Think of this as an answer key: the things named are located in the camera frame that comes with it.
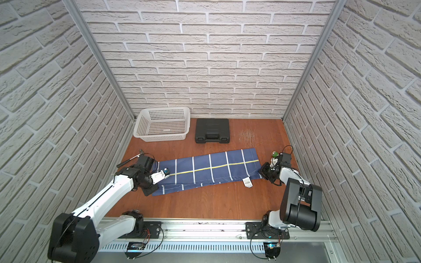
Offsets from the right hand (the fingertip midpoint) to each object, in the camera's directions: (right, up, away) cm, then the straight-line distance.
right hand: (261, 170), depth 92 cm
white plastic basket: (-62, +28, +15) cm, 70 cm away
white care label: (-9, -5, -4) cm, 11 cm away
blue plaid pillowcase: (-40, -1, 0) cm, 40 cm away
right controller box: (-1, -30, -22) cm, 37 cm away
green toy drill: (+10, +9, +5) cm, 14 cm away
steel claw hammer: (-73, +9, +9) cm, 74 cm away
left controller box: (-62, -30, -22) cm, 72 cm away
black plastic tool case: (-28, +23, +14) cm, 39 cm away
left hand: (-59, -4, -8) cm, 60 cm away
